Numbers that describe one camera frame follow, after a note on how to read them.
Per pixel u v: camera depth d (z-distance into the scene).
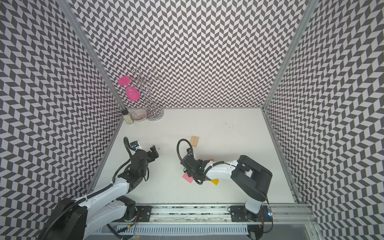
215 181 0.83
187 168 0.67
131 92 1.06
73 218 0.40
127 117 1.05
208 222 0.71
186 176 0.84
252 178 0.46
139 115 1.12
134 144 0.73
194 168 0.67
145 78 1.03
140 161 0.64
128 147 0.68
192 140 0.99
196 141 0.99
